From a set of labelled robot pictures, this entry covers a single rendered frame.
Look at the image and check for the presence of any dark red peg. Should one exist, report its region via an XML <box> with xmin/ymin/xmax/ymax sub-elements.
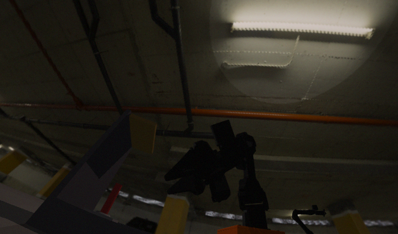
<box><xmin>100</xmin><ymin>183</ymin><xmax>122</xmax><ymax>214</ymax></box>

